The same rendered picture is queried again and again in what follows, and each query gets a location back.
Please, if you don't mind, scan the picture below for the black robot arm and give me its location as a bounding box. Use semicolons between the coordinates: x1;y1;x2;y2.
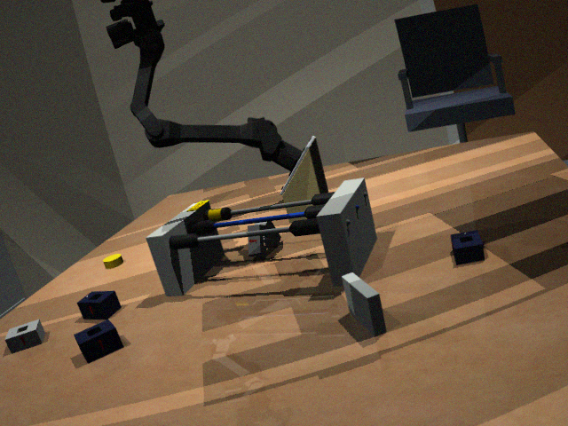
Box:
106;0;304;176

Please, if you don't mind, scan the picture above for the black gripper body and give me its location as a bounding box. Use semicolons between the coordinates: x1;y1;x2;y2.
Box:
100;0;153;20

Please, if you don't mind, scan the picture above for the yellow short cylinder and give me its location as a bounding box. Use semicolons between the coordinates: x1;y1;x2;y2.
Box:
103;254;123;269

